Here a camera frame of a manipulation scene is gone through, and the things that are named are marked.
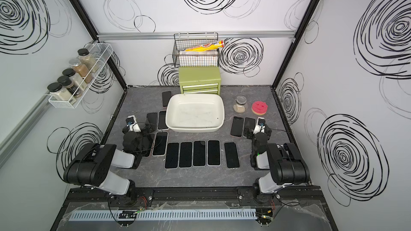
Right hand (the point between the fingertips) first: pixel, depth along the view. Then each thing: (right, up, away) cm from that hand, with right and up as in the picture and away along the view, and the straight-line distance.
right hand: (259, 123), depth 89 cm
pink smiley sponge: (+5, +8, +14) cm, 17 cm away
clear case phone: (-16, -17, -2) cm, 23 cm away
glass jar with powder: (-7, +9, +13) cm, 18 cm away
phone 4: (-34, -16, -2) cm, 37 cm away
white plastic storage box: (-37, +5, +16) cm, 41 cm away
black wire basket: (-32, +36, -2) cm, 48 cm away
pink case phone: (-59, +15, +26) cm, 67 cm away
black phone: (-11, -3, +8) cm, 14 cm away
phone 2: (-49, -18, -1) cm, 52 cm away
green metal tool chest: (-34, +26, +11) cm, 44 cm away
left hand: (-68, +2, 0) cm, 68 cm away
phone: (-59, -2, +15) cm, 61 cm away
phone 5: (-26, -15, -3) cm, 30 cm away
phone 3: (-41, -17, -2) cm, 44 cm away
